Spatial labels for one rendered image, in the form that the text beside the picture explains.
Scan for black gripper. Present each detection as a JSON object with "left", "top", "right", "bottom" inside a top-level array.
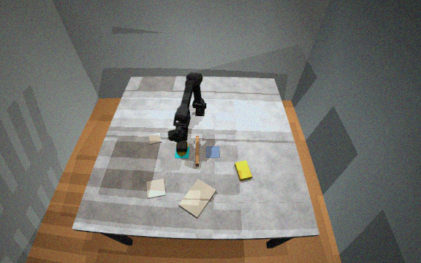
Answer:
[{"left": 176, "top": 131, "right": 188, "bottom": 152}]

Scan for yellow flat block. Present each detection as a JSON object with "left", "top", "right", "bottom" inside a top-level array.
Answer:
[{"left": 235, "top": 161, "right": 252, "bottom": 181}]

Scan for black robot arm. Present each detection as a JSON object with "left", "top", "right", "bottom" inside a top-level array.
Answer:
[{"left": 168, "top": 72, "right": 206, "bottom": 142}]

